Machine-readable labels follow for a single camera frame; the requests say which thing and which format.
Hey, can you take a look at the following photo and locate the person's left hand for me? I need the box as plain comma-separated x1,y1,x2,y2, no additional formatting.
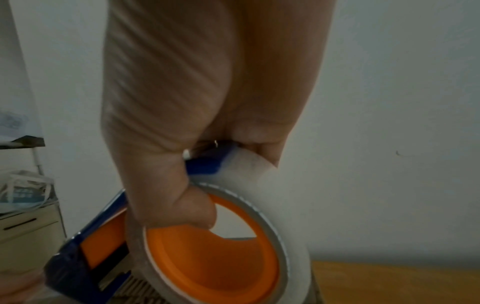
0,266,50,304

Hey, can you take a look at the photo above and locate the person's right hand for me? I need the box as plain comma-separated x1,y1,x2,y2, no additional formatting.
100,0,337,231

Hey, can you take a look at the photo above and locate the white and orange round disc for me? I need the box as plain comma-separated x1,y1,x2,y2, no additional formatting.
125,146,313,304

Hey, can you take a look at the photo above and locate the white cabinet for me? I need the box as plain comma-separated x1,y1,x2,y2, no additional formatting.
0,201,69,276

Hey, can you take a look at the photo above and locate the dark metal rack shelf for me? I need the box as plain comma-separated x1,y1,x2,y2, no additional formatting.
0,135,48,177

